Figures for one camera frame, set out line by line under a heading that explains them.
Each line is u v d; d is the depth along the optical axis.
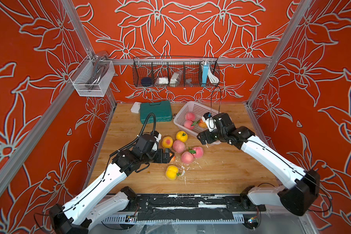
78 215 0.39
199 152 0.85
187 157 0.83
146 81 0.97
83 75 0.78
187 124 1.00
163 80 0.86
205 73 0.88
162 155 0.62
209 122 0.66
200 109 1.07
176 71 0.96
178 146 0.88
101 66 0.89
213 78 0.90
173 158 0.69
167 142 0.90
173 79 0.90
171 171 0.79
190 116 1.04
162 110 1.12
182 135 0.92
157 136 0.67
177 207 0.73
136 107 1.14
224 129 0.57
